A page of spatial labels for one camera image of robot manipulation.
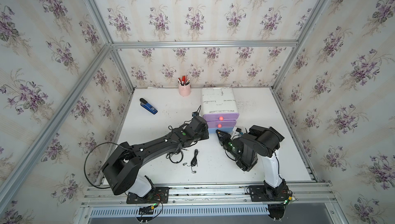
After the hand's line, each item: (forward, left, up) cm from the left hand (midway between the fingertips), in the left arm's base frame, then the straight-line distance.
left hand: (210, 133), depth 83 cm
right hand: (+4, -5, -8) cm, 10 cm away
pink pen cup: (+38, +16, -5) cm, 41 cm away
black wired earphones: (-8, +23, -11) cm, 27 cm away
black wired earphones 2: (-12, +9, -11) cm, 19 cm away
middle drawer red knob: (+5, -6, +1) cm, 7 cm away
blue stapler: (+26, +41, -10) cm, 50 cm away
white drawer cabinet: (+15, -5, +11) cm, 19 cm away
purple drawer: (+5, -7, +1) cm, 9 cm away
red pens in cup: (+44, +17, -1) cm, 47 cm away
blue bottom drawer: (+6, -2, -7) cm, 9 cm away
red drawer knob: (+5, -6, +8) cm, 11 cm away
